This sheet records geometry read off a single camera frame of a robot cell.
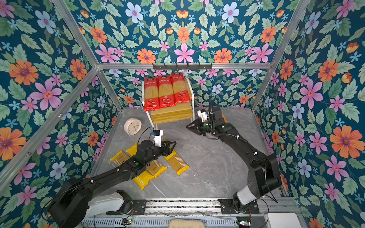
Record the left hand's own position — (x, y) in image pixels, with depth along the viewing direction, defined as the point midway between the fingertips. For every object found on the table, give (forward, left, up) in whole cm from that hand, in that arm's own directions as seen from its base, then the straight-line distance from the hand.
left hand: (175, 139), depth 78 cm
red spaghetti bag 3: (+21, -4, +16) cm, 26 cm away
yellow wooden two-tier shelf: (+22, -3, -1) cm, 22 cm away
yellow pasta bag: (-5, +1, -18) cm, 19 cm away
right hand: (+6, -7, +6) cm, 11 cm away
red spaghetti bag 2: (+22, +4, +15) cm, 27 cm away
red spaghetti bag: (+19, +12, +15) cm, 27 cm away
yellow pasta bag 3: (-15, +21, -17) cm, 31 cm away
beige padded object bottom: (-37, -4, -16) cm, 41 cm away
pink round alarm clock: (+21, +32, -12) cm, 40 cm away
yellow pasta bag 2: (-8, +14, -18) cm, 24 cm away
